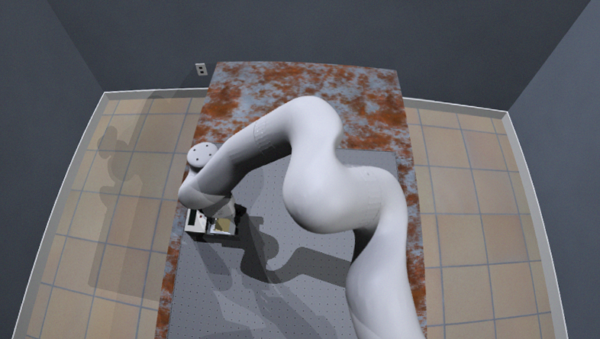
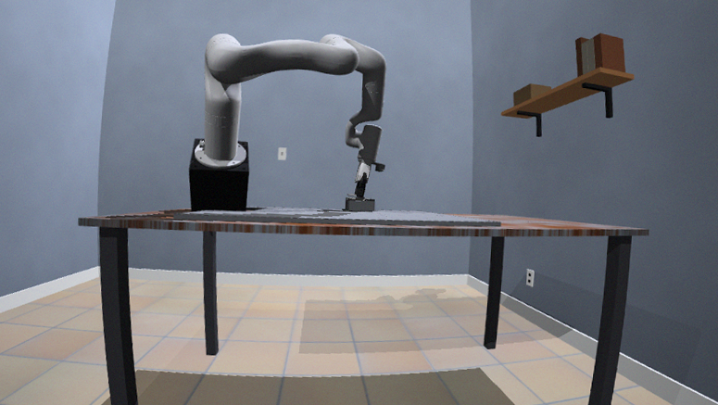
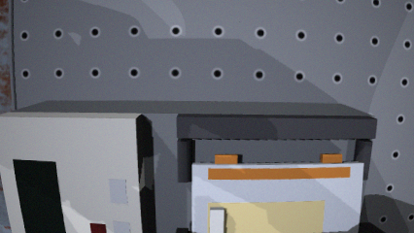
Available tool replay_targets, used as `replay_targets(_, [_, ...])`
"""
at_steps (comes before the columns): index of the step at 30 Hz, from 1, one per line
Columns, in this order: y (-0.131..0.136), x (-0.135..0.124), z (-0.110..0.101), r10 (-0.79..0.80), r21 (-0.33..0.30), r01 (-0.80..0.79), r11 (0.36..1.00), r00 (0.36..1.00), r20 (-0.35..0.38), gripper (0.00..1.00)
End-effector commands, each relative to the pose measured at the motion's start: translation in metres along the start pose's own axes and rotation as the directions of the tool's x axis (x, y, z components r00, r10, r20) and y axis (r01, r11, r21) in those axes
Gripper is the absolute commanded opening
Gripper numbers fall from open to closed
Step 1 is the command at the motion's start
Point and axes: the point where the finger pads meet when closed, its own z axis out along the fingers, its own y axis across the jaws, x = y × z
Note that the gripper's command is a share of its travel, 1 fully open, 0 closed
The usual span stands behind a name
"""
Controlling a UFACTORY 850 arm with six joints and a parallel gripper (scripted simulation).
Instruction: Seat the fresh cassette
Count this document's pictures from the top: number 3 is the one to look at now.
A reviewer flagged white comb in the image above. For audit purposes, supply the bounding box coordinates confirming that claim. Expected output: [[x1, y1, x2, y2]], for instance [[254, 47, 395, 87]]
[[210, 207, 224, 233]]

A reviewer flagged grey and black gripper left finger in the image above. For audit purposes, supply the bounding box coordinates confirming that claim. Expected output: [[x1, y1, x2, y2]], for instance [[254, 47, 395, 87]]
[[176, 228, 192, 233]]

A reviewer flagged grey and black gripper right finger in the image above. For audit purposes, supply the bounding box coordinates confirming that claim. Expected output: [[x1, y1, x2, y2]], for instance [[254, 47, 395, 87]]
[[359, 222, 386, 233]]

